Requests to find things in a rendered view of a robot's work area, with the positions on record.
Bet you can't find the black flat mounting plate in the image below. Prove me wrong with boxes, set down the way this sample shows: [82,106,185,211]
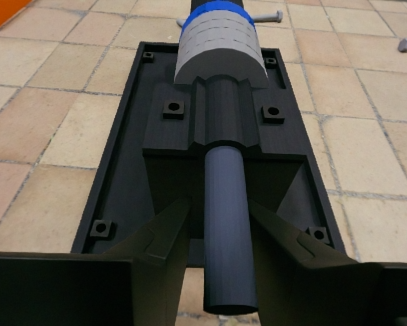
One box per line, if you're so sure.
[70,41,348,268]

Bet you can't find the grey bolt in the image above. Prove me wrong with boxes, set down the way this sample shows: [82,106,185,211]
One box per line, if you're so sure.
[251,10,283,23]
[176,18,185,27]
[397,38,407,52]

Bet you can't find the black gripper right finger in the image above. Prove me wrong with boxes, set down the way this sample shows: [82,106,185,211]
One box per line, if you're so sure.
[247,198,407,326]

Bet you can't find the dark grey metal shaft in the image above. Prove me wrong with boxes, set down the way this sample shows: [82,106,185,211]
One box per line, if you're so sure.
[203,146,259,316]

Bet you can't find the blue spacer ring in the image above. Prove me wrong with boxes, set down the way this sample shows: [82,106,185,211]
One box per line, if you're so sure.
[180,1,257,38]

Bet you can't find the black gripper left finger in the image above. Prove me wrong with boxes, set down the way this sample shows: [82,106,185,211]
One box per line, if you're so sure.
[0,195,192,326]

